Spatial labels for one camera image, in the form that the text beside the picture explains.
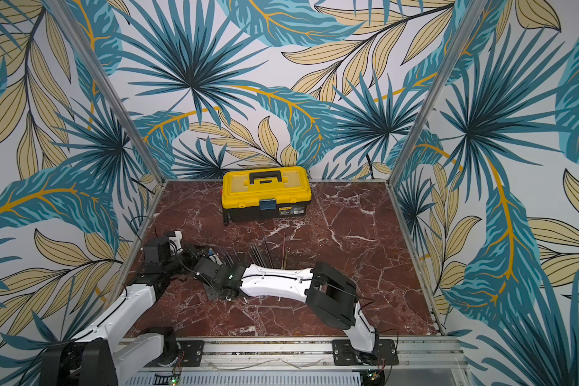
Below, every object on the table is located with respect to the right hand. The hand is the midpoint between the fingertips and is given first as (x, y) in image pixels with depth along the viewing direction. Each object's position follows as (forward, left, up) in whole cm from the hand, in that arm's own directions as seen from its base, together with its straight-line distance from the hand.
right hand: (212, 283), depth 80 cm
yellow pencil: (+10, -25, -7) cm, 28 cm away
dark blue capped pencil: (+13, -14, -8) cm, 21 cm away
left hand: (+11, +2, +3) cm, 12 cm away
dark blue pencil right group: (+11, -19, -7) cm, 23 cm away
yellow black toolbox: (+33, -17, +8) cm, 38 cm away
